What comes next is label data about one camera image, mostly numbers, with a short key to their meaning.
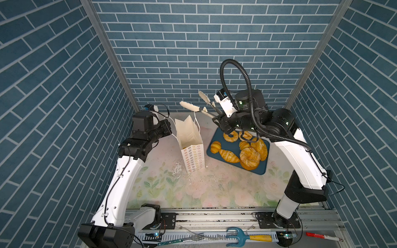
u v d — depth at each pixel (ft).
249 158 2.92
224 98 1.56
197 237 2.27
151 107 1.95
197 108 1.98
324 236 2.27
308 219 2.48
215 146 3.17
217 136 3.44
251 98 1.23
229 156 3.01
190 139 3.23
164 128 2.03
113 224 1.20
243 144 3.19
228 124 1.66
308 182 1.32
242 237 2.23
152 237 2.37
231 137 3.36
